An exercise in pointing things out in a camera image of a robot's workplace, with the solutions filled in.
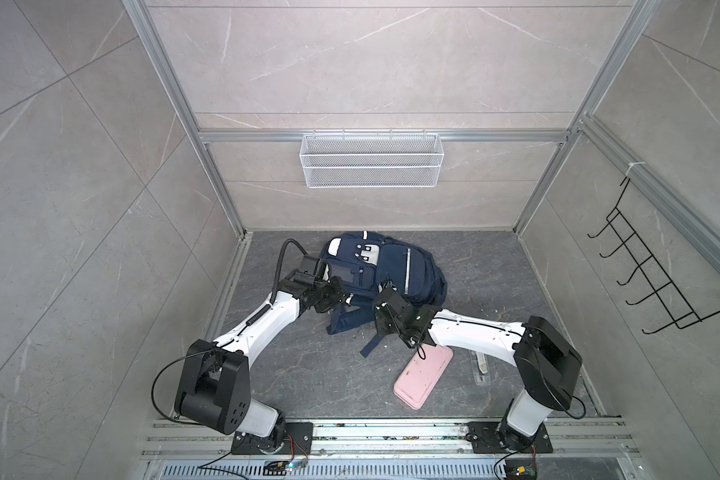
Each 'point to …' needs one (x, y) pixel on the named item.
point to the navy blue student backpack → (367, 263)
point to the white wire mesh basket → (372, 160)
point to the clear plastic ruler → (480, 371)
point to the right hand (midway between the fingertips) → (380, 315)
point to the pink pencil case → (420, 376)
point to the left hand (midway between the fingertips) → (349, 287)
